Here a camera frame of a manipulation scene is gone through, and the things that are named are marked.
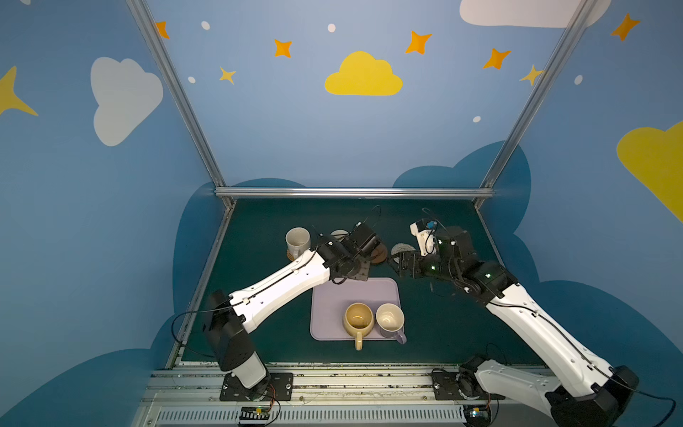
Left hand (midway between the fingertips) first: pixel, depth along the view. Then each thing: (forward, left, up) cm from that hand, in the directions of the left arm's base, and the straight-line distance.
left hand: (358, 264), depth 78 cm
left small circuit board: (-35, +28, -23) cm, 50 cm away
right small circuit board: (-35, -34, -23) cm, 54 cm away
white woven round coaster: (+19, -18, -17) cm, 31 cm away
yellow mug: (-9, -1, -19) cm, 21 cm away
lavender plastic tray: (-3, +9, -19) cm, 21 cm away
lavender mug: (-10, -11, -18) cm, 24 cm away
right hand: (0, -12, +6) cm, 13 cm away
